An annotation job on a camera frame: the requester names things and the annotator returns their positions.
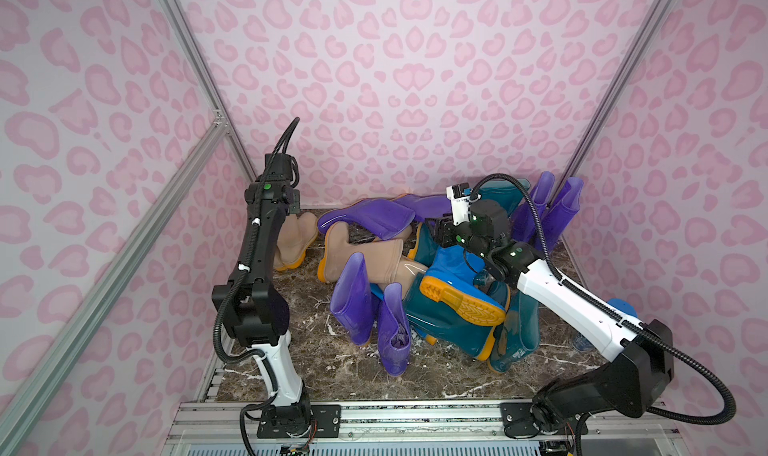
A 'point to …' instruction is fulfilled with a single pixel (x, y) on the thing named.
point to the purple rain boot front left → (355, 301)
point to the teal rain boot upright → (505, 191)
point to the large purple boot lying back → (425, 207)
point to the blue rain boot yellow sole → (451, 277)
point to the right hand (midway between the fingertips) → (434, 218)
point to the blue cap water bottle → (617, 304)
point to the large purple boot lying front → (388, 218)
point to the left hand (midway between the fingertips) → (280, 197)
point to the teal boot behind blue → (424, 248)
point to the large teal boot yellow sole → (449, 327)
